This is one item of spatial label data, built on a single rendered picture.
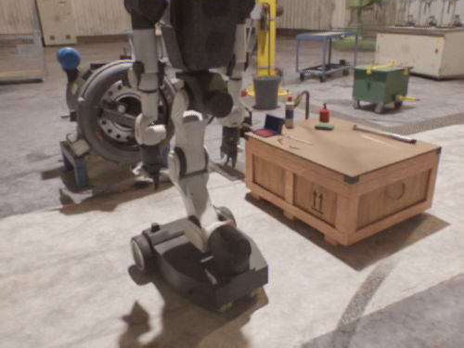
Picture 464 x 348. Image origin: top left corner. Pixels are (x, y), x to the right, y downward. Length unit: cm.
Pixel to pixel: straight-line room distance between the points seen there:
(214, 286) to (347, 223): 85
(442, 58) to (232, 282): 657
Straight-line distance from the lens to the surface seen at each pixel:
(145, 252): 213
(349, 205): 224
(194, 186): 199
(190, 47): 160
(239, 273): 186
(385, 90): 532
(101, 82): 287
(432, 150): 272
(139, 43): 164
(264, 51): 634
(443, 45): 783
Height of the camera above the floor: 130
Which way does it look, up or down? 21 degrees down
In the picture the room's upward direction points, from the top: 2 degrees counter-clockwise
